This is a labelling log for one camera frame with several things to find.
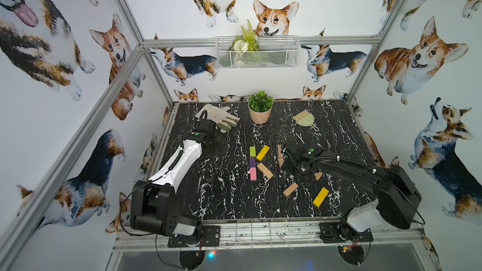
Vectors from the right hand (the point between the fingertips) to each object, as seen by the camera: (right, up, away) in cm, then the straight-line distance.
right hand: (288, 175), depth 83 cm
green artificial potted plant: (-11, +34, +18) cm, 40 cm away
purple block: (-16, +3, +11) cm, 20 cm away
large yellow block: (+15, -10, +1) cm, 18 cm away
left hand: (-33, +10, +3) cm, 34 cm away
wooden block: (+13, 0, -1) cm, 13 cm away
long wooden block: (-10, 0, +9) cm, 13 cm away
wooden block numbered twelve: (+1, -8, +2) cm, 8 cm away
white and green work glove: (-32, +24, +28) cm, 49 cm away
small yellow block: (-10, +7, +15) cm, 19 cm away
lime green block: (-16, +8, +15) cm, 23 cm away
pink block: (-15, -1, +7) cm, 17 cm away
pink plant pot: (-12, +25, +23) cm, 36 cm away
